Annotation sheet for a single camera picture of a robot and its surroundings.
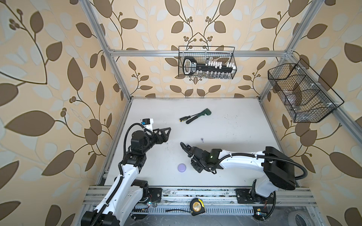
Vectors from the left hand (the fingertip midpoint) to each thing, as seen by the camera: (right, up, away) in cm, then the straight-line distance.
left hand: (165, 128), depth 77 cm
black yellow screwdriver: (+10, +4, +28) cm, 30 cm away
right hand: (+17, -21, +6) cm, 28 cm away
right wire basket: (+75, +16, -5) cm, 77 cm away
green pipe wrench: (+28, +9, +33) cm, 44 cm away
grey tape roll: (+67, -43, -9) cm, 80 cm away
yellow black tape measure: (+17, -38, -8) cm, 42 cm away
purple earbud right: (+23, -10, +19) cm, 31 cm away
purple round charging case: (+9, -24, +6) cm, 26 cm away
